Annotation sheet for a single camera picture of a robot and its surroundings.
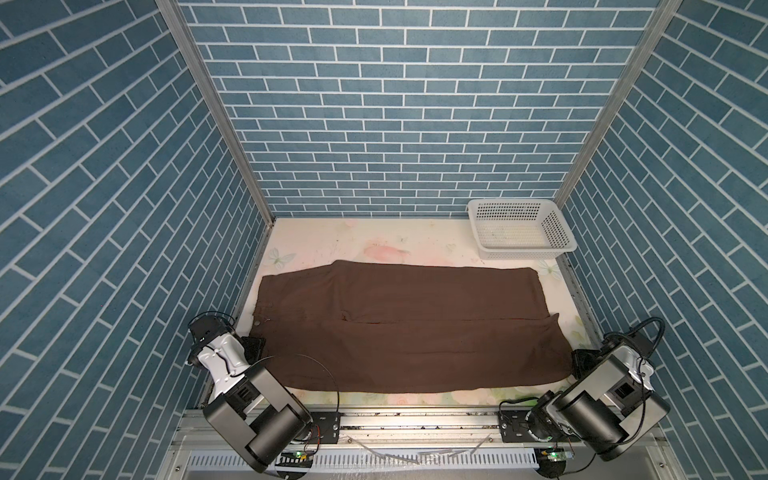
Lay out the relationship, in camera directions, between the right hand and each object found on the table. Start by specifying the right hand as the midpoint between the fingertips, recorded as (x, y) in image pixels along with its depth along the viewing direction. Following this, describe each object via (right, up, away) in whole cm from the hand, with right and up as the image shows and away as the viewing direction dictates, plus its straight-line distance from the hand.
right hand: (575, 364), depth 84 cm
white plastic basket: (-1, +40, +36) cm, 54 cm away
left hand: (-90, +3, -2) cm, 90 cm away
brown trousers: (-59, +8, +7) cm, 60 cm away
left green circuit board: (-76, -19, -11) cm, 79 cm away
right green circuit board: (-12, -17, -13) cm, 24 cm away
